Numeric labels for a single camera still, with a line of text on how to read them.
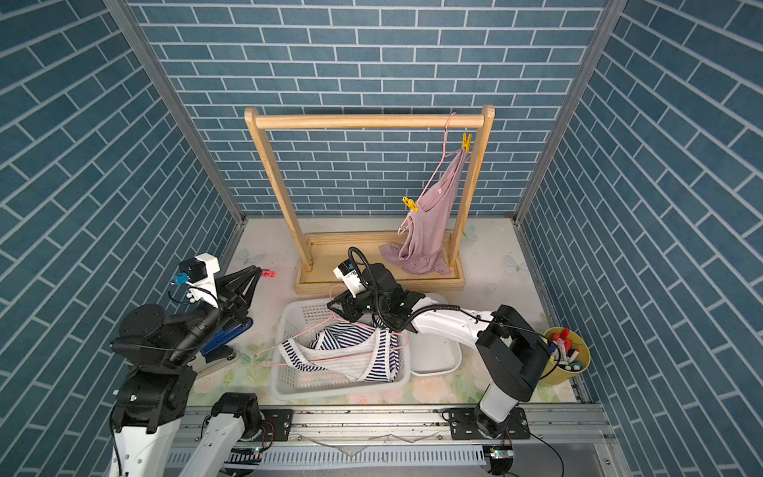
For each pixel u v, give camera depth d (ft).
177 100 2.84
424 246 2.98
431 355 2.84
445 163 3.44
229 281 1.78
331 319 2.70
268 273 1.99
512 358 1.48
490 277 3.42
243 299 1.86
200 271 1.53
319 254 3.56
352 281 2.37
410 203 2.25
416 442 2.37
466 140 2.64
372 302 2.28
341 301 2.36
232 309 1.64
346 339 2.72
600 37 2.43
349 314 2.28
